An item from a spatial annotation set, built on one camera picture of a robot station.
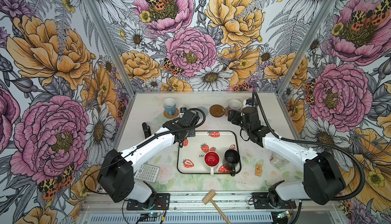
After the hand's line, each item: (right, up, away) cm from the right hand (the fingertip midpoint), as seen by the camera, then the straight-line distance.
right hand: (234, 117), depth 88 cm
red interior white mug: (-13, -23, -2) cm, 26 cm away
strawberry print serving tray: (-24, -22, 0) cm, 33 cm away
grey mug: (+13, +9, +3) cm, 16 cm away
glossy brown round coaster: (-7, +3, +23) cm, 25 cm away
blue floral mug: (-39, +6, +12) cm, 41 cm away
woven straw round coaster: (-43, 0, +20) cm, 47 cm away
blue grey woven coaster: (-19, +2, -15) cm, 24 cm away
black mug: (-1, -22, -2) cm, 23 cm away
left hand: (-26, -9, -3) cm, 28 cm away
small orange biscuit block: (+12, -28, -4) cm, 31 cm away
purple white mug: (+5, +7, +23) cm, 24 cm away
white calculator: (-47, -29, -6) cm, 56 cm away
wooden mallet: (-15, -38, -13) cm, 43 cm away
